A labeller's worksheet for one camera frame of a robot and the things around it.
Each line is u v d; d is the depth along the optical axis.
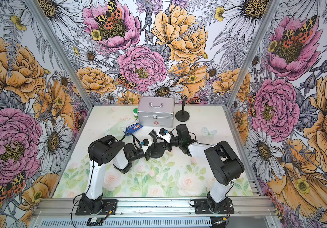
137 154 0.83
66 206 0.78
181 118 1.11
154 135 0.80
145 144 0.81
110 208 0.73
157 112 1.05
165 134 0.77
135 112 1.05
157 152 0.93
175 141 0.80
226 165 0.48
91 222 0.73
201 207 0.74
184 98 1.01
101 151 0.58
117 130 1.06
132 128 1.04
